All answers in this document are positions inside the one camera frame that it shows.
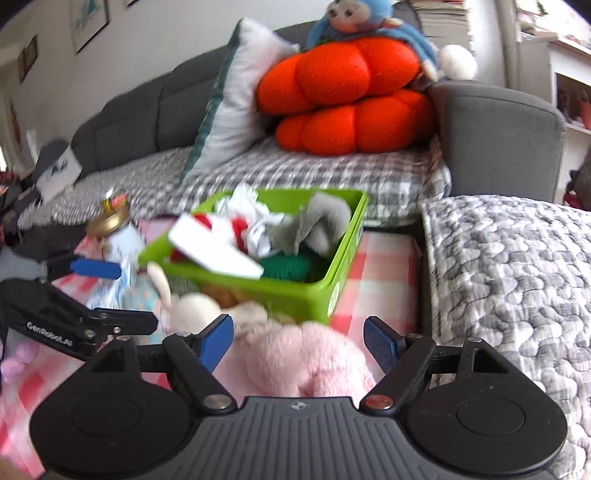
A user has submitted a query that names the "pink plush bunny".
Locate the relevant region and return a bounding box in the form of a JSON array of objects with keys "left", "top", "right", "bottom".
[{"left": 214, "top": 321, "right": 376, "bottom": 403}]

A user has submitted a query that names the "green felt plush ball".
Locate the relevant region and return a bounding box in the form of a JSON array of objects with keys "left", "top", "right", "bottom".
[{"left": 259, "top": 250, "right": 329, "bottom": 283}]

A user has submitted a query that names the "red white santa plush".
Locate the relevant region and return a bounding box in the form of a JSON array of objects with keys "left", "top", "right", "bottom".
[{"left": 169, "top": 212, "right": 238, "bottom": 263}]

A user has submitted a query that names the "left hand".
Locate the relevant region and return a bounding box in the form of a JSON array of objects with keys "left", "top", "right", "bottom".
[{"left": 1, "top": 338, "right": 40, "bottom": 386}]

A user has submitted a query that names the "cream plush bunny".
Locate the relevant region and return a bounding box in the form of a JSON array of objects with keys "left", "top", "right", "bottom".
[{"left": 147, "top": 262, "right": 284, "bottom": 338}]

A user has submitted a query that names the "glass jar gold lid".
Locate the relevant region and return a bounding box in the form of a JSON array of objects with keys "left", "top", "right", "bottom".
[{"left": 86, "top": 204, "right": 145, "bottom": 268}]

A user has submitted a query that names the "red white checked tablecloth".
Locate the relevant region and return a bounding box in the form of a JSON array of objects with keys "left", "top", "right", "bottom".
[{"left": 1, "top": 230, "right": 420, "bottom": 477}]

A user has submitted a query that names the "small tin can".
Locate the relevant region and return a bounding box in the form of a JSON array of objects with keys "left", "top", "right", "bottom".
[{"left": 100, "top": 188, "right": 128, "bottom": 214}]

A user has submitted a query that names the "deer print cushion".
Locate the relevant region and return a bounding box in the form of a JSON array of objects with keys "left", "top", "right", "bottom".
[{"left": 36, "top": 146, "right": 82, "bottom": 204}]

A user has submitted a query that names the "lime green plastic bin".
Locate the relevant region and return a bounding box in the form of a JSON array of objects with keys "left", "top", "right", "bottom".
[{"left": 139, "top": 189, "right": 369, "bottom": 324}]

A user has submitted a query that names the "grey quilted blanket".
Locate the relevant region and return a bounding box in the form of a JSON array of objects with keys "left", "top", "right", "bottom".
[{"left": 421, "top": 195, "right": 590, "bottom": 479}]

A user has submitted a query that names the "grey cloth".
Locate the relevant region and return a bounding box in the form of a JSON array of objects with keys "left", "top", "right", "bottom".
[{"left": 269, "top": 192, "right": 352, "bottom": 258}]

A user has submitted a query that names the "crumpled white tissue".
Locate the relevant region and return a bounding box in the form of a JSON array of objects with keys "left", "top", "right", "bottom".
[{"left": 214, "top": 183, "right": 286, "bottom": 260}]

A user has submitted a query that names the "grey checked sofa cover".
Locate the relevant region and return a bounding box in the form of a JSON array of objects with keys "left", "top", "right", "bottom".
[{"left": 17, "top": 138, "right": 452, "bottom": 230}]

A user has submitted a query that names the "teal white throw pillow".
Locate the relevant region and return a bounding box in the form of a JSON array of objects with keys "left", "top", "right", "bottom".
[{"left": 181, "top": 18, "right": 301, "bottom": 183}]

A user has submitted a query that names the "orange pumpkin cushion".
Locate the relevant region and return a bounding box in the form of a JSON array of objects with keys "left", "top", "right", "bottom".
[{"left": 256, "top": 37, "right": 438, "bottom": 156}]

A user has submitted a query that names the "white pompom plush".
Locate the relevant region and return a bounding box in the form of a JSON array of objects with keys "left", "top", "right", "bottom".
[{"left": 439, "top": 44, "right": 478, "bottom": 81}]

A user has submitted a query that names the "white bookshelf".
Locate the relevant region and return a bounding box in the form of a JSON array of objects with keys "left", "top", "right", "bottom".
[{"left": 516, "top": 1, "right": 590, "bottom": 203}]

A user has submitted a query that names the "blue monkey plush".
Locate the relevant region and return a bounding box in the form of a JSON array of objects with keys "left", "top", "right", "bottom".
[{"left": 305, "top": 0, "right": 439, "bottom": 82}]

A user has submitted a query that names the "small dark wall sign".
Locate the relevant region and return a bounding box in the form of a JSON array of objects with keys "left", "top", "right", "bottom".
[{"left": 17, "top": 35, "right": 39, "bottom": 84}]

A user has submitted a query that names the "blue bird picture frame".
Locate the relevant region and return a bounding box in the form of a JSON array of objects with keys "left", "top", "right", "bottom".
[{"left": 69, "top": 0, "right": 109, "bottom": 54}]

